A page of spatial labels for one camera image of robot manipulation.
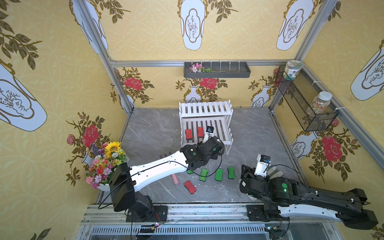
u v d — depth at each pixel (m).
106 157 0.76
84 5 0.71
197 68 0.87
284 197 0.47
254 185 0.52
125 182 0.41
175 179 0.84
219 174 0.87
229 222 0.72
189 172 0.88
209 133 0.64
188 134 0.90
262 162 0.61
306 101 0.85
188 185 0.84
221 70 0.92
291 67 0.84
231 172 0.86
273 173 0.87
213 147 0.55
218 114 0.82
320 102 0.65
